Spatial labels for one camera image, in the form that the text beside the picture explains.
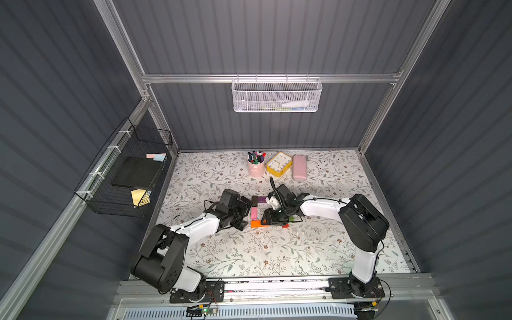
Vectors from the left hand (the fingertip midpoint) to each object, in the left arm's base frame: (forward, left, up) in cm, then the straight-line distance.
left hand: (257, 211), depth 87 cm
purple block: (+11, -2, -8) cm, 14 cm away
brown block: (+11, +1, -7) cm, 13 cm away
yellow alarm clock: (+32, -13, -5) cm, 34 cm away
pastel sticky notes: (+15, +41, +20) cm, 48 cm away
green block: (-1, -16, -6) cm, 17 cm away
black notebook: (+4, +44, +23) cm, 50 cm away
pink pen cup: (+24, +1, 0) cm, 24 cm away
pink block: (+2, +2, -7) cm, 7 cm away
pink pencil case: (+31, -24, -7) cm, 40 cm away
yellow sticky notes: (-9, +36, +27) cm, 46 cm away
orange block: (-3, 0, -6) cm, 7 cm away
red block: (-4, -13, -6) cm, 15 cm away
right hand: (-4, -3, -5) cm, 7 cm away
